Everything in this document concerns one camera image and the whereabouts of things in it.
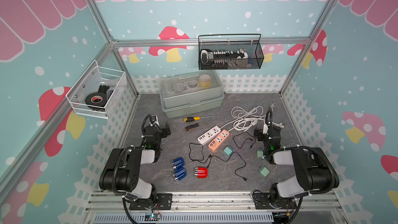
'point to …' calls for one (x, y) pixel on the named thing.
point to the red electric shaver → (201, 172)
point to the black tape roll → (96, 99)
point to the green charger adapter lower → (263, 170)
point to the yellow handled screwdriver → (192, 118)
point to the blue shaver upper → (178, 163)
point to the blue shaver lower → (179, 173)
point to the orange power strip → (218, 140)
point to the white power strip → (207, 137)
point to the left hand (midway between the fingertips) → (160, 125)
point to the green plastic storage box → (190, 93)
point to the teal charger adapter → (228, 150)
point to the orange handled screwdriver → (190, 127)
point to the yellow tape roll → (205, 81)
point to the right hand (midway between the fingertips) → (265, 126)
